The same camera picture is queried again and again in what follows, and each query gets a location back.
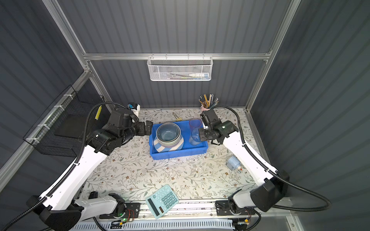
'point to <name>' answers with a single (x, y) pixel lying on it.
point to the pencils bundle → (208, 104)
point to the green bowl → (169, 145)
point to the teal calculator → (162, 200)
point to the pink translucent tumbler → (194, 122)
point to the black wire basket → (69, 102)
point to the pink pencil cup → (202, 109)
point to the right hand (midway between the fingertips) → (205, 133)
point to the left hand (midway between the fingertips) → (143, 122)
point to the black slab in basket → (73, 126)
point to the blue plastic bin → (187, 149)
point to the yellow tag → (98, 112)
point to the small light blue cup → (232, 162)
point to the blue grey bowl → (168, 133)
